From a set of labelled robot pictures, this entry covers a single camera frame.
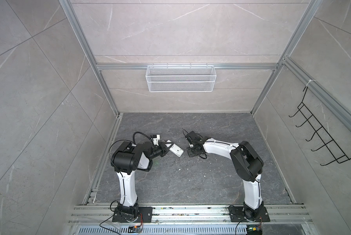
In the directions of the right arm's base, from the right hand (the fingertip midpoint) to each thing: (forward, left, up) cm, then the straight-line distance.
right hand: (191, 151), depth 98 cm
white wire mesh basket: (+41, +6, +31) cm, 51 cm away
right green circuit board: (-44, -27, -1) cm, 52 cm away
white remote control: (-2, +12, +7) cm, 14 cm away
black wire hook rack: (-21, -58, +32) cm, 70 cm away
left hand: (+2, +12, +9) cm, 15 cm away
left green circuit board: (-43, +31, +1) cm, 53 cm away
